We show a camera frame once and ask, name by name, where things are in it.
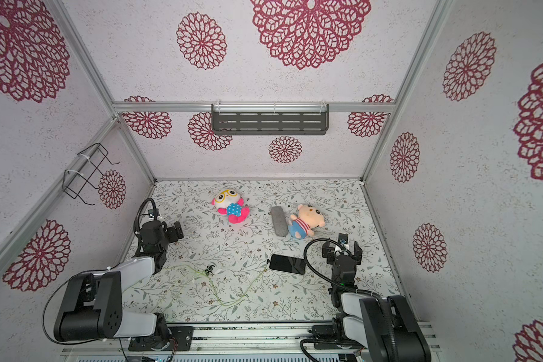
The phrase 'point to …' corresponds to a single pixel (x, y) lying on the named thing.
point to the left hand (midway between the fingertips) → (167, 225)
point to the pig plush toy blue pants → (308, 219)
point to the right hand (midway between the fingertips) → (344, 239)
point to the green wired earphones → (212, 280)
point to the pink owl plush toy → (230, 203)
